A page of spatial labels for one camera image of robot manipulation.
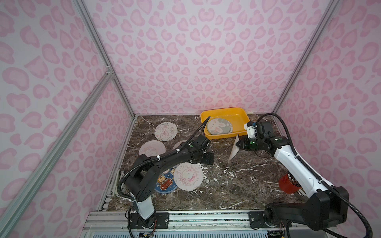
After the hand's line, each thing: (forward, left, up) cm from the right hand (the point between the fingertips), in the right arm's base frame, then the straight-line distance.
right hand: (237, 143), depth 80 cm
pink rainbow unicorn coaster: (+7, +53, -17) cm, 56 cm away
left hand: (-5, +14, -11) cm, 18 cm away
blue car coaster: (-16, +40, -18) cm, 47 cm away
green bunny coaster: (+26, +6, -17) cm, 32 cm away
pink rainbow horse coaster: (-11, +27, -18) cm, 34 cm away
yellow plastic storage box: (+38, -9, -18) cm, 43 cm away
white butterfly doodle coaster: (+22, +46, -18) cm, 54 cm away
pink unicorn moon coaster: (-3, +1, -2) cm, 3 cm away
